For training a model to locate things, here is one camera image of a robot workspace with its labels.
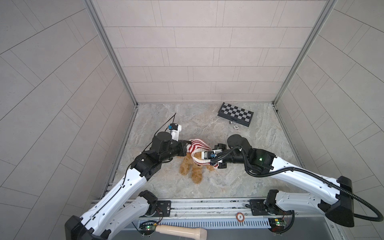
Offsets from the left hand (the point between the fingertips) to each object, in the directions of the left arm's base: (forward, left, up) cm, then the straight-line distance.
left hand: (195, 143), depth 70 cm
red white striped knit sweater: (-3, -1, +3) cm, 5 cm away
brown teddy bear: (-5, +4, -15) cm, 16 cm away
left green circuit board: (-32, +20, -19) cm, 42 cm away
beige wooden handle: (-33, +1, -17) cm, 37 cm away
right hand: (-6, -5, 0) cm, 8 cm away
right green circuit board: (-29, -39, -22) cm, 53 cm away
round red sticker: (-27, -21, -21) cm, 41 cm away
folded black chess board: (+33, -28, -19) cm, 48 cm away
